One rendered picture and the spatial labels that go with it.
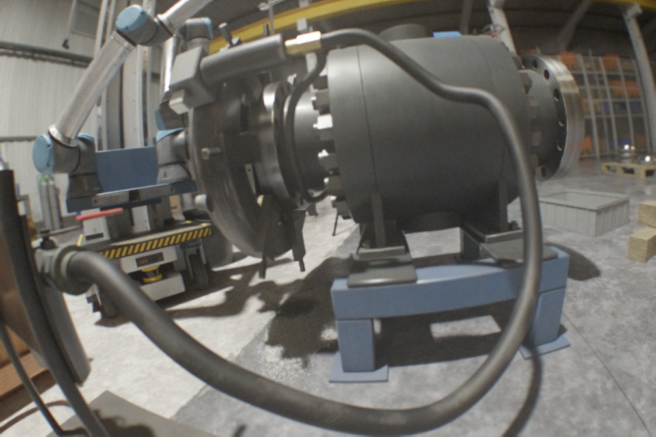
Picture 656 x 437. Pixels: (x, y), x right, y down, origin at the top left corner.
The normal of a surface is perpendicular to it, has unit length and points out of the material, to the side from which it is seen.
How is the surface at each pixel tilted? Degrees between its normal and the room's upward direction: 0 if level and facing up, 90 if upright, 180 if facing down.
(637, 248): 90
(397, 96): 80
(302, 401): 39
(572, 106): 88
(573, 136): 111
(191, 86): 158
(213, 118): 83
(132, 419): 0
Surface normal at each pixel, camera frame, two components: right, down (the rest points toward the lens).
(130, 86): 0.73, -0.05
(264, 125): -0.21, -0.09
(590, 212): -0.99, 0.13
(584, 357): -0.13, -0.99
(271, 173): -0.11, 0.50
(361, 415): 0.35, -0.84
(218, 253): 0.57, 0.04
